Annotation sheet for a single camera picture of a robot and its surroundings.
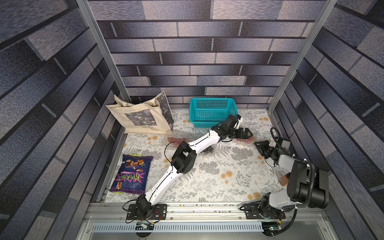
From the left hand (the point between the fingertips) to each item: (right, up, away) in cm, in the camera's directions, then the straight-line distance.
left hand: (248, 133), depth 90 cm
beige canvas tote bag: (-60, +11, +4) cm, 61 cm away
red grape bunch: (+2, -5, +5) cm, 7 cm away
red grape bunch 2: (-46, -6, +9) cm, 47 cm away
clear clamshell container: (-46, -2, +16) cm, 49 cm away
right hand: (+6, -6, +4) cm, 9 cm away
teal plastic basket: (-21, +15, +28) cm, 38 cm away
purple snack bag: (-68, -23, -9) cm, 73 cm away
